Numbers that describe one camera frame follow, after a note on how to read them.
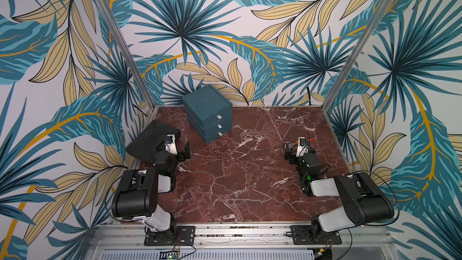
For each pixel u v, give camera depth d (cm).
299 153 78
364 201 46
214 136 95
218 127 95
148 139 96
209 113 87
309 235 73
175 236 67
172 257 71
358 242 72
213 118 88
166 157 71
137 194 45
